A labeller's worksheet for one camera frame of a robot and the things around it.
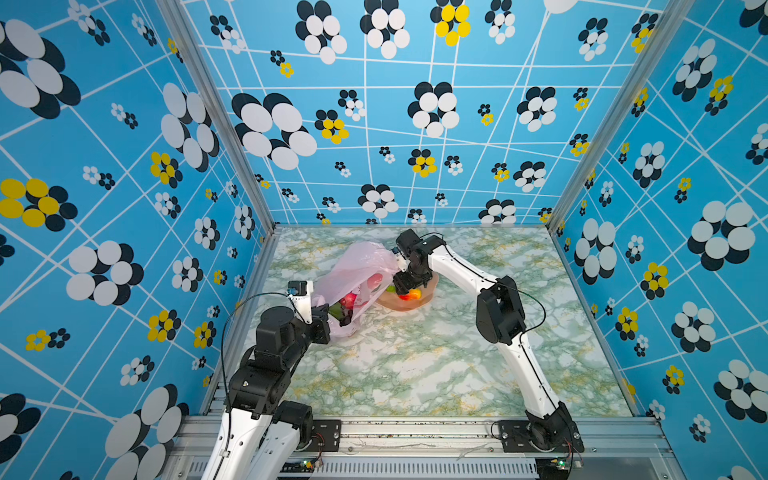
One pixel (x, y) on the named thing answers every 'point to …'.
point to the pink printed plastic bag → (364, 268)
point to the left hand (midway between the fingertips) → (329, 305)
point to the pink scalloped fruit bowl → (393, 301)
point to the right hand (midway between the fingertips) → (407, 286)
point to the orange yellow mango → (413, 295)
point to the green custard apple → (391, 289)
